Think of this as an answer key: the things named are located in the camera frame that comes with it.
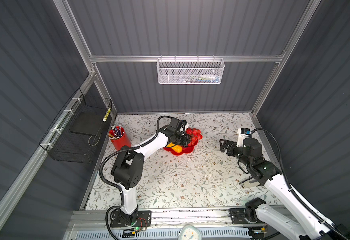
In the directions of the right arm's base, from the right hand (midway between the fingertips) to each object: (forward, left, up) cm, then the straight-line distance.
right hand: (229, 142), depth 77 cm
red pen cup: (+7, +62, -4) cm, 62 cm away
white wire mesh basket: (+72, +20, 0) cm, 74 cm away
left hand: (+8, +20, -10) cm, 24 cm away
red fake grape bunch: (+12, +17, -8) cm, 22 cm away
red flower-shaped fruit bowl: (+7, +22, -19) cm, 30 cm away
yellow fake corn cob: (+7, +29, -17) cm, 34 cm away
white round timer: (-37, +22, -18) cm, 47 cm away
